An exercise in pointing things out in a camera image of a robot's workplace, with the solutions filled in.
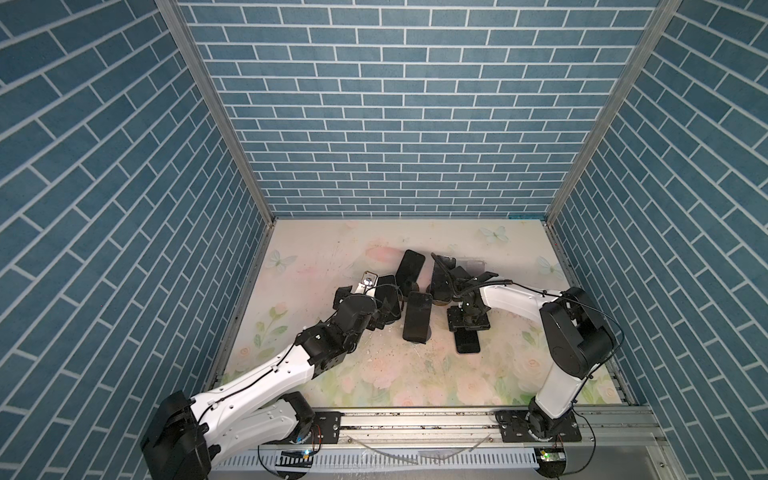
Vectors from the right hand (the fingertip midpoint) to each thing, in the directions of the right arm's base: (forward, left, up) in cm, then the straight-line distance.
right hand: (458, 325), depth 92 cm
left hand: (-1, +26, +17) cm, 31 cm away
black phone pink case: (-6, -2, +3) cm, 7 cm away
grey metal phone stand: (+17, -5, +8) cm, 20 cm away
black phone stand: (+3, +22, +9) cm, 24 cm away
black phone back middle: (+13, +16, +9) cm, 23 cm away
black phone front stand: (-3, +13, +9) cm, 16 cm away
